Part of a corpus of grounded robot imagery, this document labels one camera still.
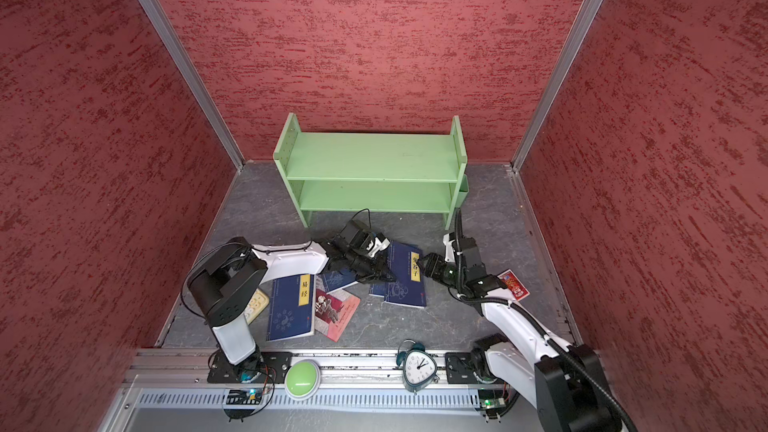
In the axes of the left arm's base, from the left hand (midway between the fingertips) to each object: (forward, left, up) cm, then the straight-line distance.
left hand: (393, 285), depth 83 cm
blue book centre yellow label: (+3, +17, -3) cm, 18 cm away
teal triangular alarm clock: (-20, -6, -1) cm, 21 cm away
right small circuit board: (-27, -24, -5) cm, 36 cm away
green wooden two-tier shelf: (+22, +7, +23) cm, 33 cm away
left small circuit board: (-26, +38, -8) cm, 47 cm away
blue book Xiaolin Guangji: (+1, +5, -5) cm, 7 cm away
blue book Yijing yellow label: (-7, +29, -4) cm, 30 cm away
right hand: (+4, -8, +1) cm, 9 cm away
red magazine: (-6, +17, -5) cm, 19 cm away
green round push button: (-23, +22, -3) cm, 32 cm away
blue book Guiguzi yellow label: (0, -5, -2) cm, 5 cm away
